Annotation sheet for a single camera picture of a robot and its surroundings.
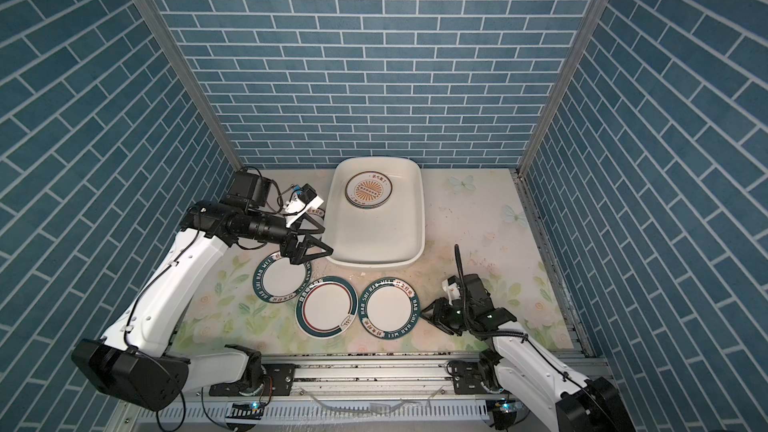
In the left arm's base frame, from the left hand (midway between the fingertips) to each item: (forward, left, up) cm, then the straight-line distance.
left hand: (325, 239), depth 68 cm
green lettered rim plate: (-6, -15, -27) cm, 32 cm away
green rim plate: (+3, +20, -29) cm, 36 cm away
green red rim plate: (-6, +3, -27) cm, 28 cm away
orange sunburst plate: (+38, -7, -26) cm, 46 cm away
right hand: (-9, -23, -25) cm, 35 cm away
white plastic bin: (+29, -10, -28) cm, 41 cm away
